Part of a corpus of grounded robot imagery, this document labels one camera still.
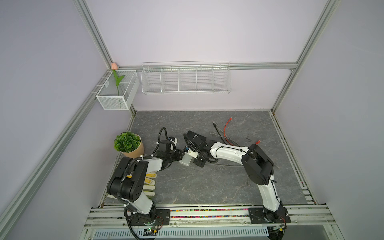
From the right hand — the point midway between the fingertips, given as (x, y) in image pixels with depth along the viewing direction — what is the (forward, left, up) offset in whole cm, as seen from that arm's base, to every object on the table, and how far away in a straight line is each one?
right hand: (198, 160), depth 94 cm
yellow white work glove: (-15, +28, +1) cm, 32 cm away
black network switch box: (+10, +1, +8) cm, 13 cm away
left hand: (+3, +8, +2) cm, 9 cm away
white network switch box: (-1, +7, +3) cm, 8 cm away
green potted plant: (+3, +39, +14) cm, 42 cm away
